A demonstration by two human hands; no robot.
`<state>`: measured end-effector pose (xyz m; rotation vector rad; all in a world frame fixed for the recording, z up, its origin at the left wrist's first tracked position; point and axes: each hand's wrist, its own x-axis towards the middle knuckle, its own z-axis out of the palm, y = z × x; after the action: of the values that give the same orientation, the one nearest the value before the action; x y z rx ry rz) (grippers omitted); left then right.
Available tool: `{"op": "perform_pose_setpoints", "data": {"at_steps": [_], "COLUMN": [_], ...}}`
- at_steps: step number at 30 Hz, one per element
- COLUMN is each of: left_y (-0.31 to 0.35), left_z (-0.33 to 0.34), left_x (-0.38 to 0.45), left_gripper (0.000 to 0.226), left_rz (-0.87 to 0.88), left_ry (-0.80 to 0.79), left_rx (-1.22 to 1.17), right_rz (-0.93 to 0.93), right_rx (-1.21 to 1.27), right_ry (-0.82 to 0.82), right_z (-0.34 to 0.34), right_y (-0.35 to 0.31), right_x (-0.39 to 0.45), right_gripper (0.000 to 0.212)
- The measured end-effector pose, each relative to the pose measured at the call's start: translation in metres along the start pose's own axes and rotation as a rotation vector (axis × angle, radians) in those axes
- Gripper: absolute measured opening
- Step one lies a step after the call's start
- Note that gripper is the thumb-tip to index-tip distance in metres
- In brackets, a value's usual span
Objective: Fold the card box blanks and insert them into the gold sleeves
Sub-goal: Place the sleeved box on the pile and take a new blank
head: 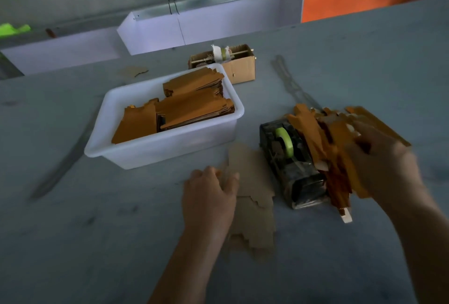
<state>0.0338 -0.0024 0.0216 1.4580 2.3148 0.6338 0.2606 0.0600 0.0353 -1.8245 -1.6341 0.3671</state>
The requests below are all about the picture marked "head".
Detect white plastic bin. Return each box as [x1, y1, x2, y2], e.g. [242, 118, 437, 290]
[84, 63, 246, 170]

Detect small cardboard box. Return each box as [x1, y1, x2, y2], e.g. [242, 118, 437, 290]
[188, 44, 257, 85]

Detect pile of gold boxes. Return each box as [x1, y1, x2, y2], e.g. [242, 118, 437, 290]
[286, 104, 412, 224]

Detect person's right hand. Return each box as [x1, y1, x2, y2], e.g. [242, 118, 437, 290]
[344, 121, 426, 210]

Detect long white tray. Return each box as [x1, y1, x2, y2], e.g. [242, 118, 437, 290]
[0, 27, 130, 76]
[116, 0, 305, 56]

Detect gold cartons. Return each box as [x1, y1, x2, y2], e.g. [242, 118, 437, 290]
[111, 68, 236, 144]

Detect neon green object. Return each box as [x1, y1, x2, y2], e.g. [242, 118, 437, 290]
[0, 23, 32, 38]

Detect person's left hand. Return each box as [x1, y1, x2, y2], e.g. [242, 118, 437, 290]
[182, 166, 240, 244]

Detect person's left forearm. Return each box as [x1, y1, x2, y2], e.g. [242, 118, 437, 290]
[149, 233, 232, 304]

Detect green tape roll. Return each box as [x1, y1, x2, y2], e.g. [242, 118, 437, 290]
[275, 126, 295, 160]

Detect person's right forearm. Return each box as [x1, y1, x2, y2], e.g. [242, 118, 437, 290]
[387, 190, 449, 304]

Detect black tape dispenser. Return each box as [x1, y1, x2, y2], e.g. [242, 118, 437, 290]
[260, 118, 328, 210]

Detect pile of beige blanks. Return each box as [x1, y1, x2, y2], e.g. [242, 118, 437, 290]
[221, 142, 277, 254]

